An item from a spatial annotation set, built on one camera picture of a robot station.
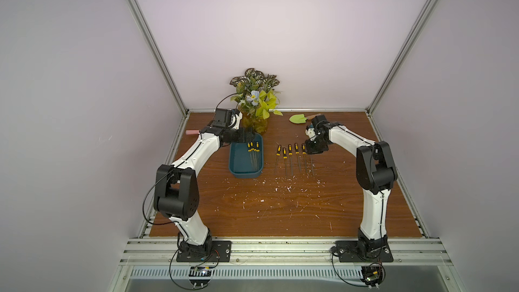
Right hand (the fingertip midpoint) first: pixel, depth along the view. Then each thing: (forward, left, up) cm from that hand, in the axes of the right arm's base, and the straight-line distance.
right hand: (311, 146), depth 100 cm
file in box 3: (-2, +27, -2) cm, 27 cm away
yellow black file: (-4, +13, -3) cm, 14 cm away
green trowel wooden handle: (+22, +4, -3) cm, 23 cm away
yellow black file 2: (-3, +10, -3) cm, 11 cm away
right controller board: (-52, -17, -5) cm, 54 cm away
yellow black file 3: (-2, +7, -2) cm, 7 cm away
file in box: (-7, +30, -1) cm, 31 cm away
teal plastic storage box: (-9, +33, -3) cm, 35 cm away
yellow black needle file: (-3, +17, -3) cm, 17 cm away
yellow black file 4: (-2, +3, -3) cm, 5 cm away
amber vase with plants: (+12, +27, +22) cm, 37 cm away
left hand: (-2, +30, +13) cm, 33 cm away
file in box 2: (-2, +30, -1) cm, 30 cm away
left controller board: (-52, +46, -5) cm, 70 cm away
